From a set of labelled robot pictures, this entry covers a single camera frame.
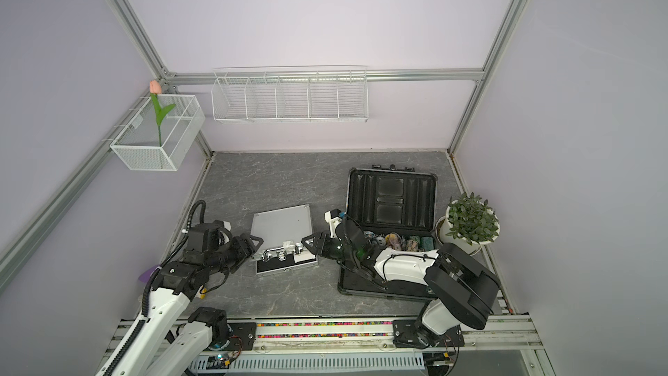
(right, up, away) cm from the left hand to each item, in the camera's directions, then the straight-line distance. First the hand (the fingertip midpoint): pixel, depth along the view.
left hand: (258, 248), depth 77 cm
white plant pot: (+58, +7, +4) cm, 59 cm away
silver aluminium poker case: (+6, +4, +6) cm, 9 cm away
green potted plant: (+65, +9, +1) cm, 66 cm away
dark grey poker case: (+40, +13, +18) cm, 46 cm away
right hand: (+13, +1, +2) cm, 13 cm away
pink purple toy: (-40, -11, +7) cm, 42 cm away
